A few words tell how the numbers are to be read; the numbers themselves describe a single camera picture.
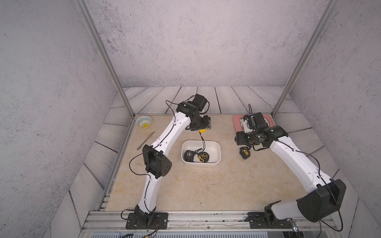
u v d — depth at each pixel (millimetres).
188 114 584
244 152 958
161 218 740
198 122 714
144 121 1147
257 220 726
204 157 933
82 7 699
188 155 930
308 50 849
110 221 752
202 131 823
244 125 727
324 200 391
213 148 979
